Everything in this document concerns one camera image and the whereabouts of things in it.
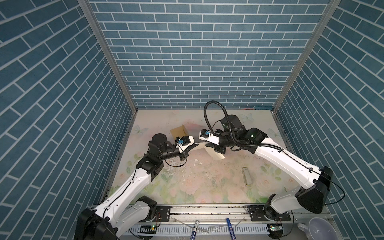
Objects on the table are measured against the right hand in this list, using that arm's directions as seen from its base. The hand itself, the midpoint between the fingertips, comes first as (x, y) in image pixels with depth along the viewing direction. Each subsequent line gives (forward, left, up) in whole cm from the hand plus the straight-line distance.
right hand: (205, 139), depth 73 cm
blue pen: (-34, -14, -25) cm, 44 cm away
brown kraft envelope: (+23, +20, -26) cm, 40 cm away
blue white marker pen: (-34, +3, -23) cm, 42 cm away
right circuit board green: (-31, -37, -31) cm, 57 cm away
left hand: (-4, +4, +1) cm, 5 cm away
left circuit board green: (-36, +26, -28) cm, 53 cm away
